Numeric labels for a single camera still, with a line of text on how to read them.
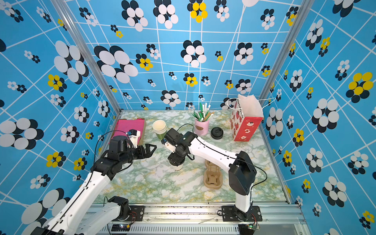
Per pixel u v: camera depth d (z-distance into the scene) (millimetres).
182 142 568
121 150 593
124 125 1056
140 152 666
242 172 443
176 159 707
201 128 969
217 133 1019
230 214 733
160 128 917
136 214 728
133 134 680
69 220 399
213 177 826
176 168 861
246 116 826
